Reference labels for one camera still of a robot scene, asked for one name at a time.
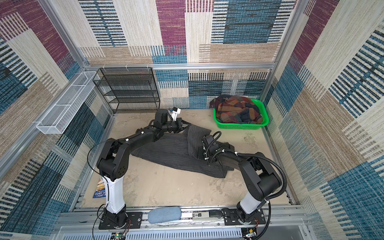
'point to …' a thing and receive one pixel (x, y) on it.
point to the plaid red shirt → (236, 109)
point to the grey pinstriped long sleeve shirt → (181, 150)
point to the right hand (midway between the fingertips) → (199, 155)
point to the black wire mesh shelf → (129, 89)
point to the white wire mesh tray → (58, 118)
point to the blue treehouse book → (100, 191)
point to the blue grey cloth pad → (163, 214)
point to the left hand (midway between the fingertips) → (192, 122)
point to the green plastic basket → (263, 111)
